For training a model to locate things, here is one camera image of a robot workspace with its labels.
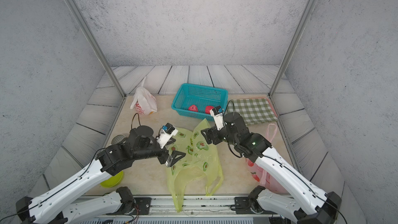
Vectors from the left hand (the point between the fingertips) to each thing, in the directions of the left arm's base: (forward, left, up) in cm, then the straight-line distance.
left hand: (181, 149), depth 66 cm
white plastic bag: (+40, +28, -13) cm, 51 cm away
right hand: (+9, -12, +2) cm, 15 cm away
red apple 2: (+42, -13, -23) cm, 50 cm away
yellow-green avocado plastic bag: (-1, -8, -8) cm, 11 cm away
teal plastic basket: (+51, -5, -25) cm, 57 cm away
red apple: (+39, -3, -18) cm, 43 cm away
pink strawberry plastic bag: (-7, -36, -19) cm, 42 cm away
